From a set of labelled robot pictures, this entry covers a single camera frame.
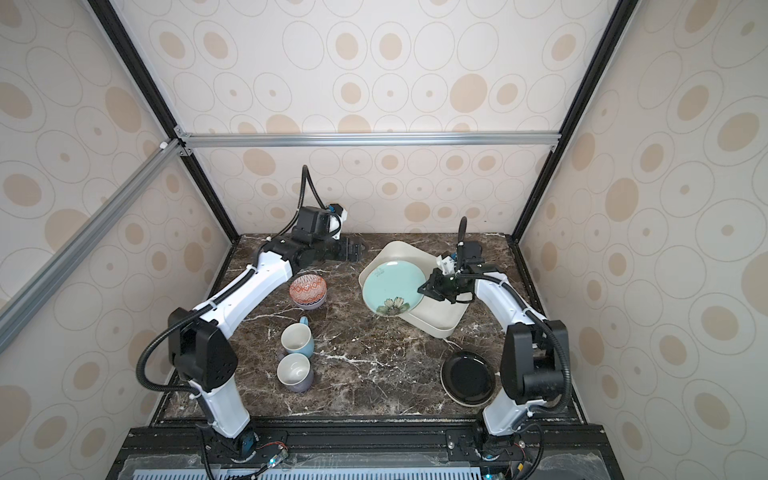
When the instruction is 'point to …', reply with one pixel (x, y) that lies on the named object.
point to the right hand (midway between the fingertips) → (421, 288)
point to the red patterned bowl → (308, 291)
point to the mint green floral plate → (391, 287)
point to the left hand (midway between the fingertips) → (363, 240)
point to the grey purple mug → (295, 371)
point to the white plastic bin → (433, 317)
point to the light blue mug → (297, 338)
